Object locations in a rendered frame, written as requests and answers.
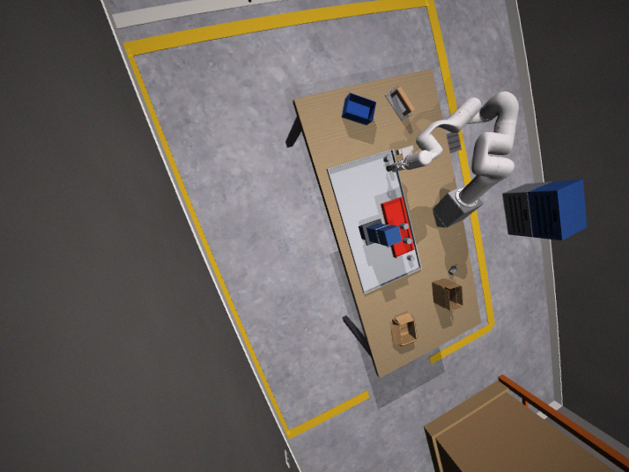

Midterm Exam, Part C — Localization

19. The blue open box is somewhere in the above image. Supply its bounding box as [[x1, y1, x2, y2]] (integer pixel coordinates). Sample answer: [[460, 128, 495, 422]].
[[342, 93, 375, 125]]

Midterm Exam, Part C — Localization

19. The sanding float with wooden handle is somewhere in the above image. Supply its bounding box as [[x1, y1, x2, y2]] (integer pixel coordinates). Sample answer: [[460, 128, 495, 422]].
[[386, 86, 414, 122]]

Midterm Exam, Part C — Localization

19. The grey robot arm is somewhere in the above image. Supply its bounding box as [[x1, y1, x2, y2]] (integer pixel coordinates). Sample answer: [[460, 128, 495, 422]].
[[396, 92, 519, 208]]

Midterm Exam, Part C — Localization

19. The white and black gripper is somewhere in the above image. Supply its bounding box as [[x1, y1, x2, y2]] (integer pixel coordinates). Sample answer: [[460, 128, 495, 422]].
[[386, 160, 406, 172]]

